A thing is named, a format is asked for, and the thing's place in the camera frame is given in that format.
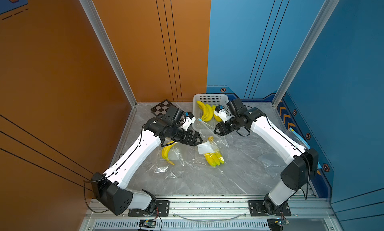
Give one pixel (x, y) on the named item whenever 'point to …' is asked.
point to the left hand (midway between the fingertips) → (195, 137)
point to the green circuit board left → (147, 223)
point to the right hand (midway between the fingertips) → (218, 129)
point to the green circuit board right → (280, 222)
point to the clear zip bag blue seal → (299, 139)
